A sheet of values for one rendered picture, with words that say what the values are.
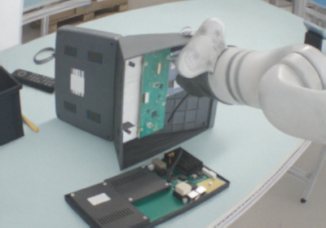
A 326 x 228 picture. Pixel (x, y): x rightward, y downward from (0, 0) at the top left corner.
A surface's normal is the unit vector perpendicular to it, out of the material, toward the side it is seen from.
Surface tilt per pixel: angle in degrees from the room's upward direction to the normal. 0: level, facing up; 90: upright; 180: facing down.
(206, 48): 71
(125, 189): 0
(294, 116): 104
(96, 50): 90
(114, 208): 0
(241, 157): 0
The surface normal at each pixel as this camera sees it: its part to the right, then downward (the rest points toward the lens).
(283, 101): -0.73, 0.33
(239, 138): 0.07, -0.87
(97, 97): -0.46, 0.40
